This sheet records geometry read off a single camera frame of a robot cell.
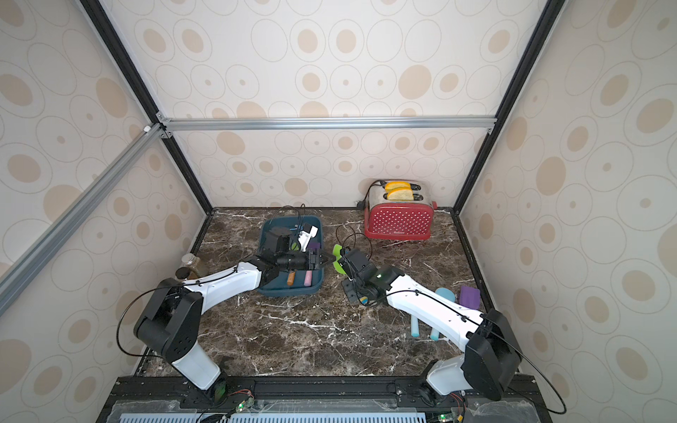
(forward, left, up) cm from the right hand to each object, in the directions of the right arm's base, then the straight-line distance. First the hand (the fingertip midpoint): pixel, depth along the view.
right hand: (351, 287), depth 82 cm
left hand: (+6, +5, +6) cm, 10 cm away
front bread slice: (+35, -17, +8) cm, 39 cm away
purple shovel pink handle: (+5, +11, +12) cm, 17 cm away
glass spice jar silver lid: (+8, +55, 0) cm, 56 cm away
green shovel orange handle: (+8, +22, -9) cm, 25 cm away
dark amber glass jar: (+5, +58, -3) cm, 58 cm away
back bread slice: (+40, -13, +8) cm, 43 cm away
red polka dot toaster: (+30, -17, +4) cm, 35 cm away
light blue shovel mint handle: (-8, -21, -10) cm, 24 cm away
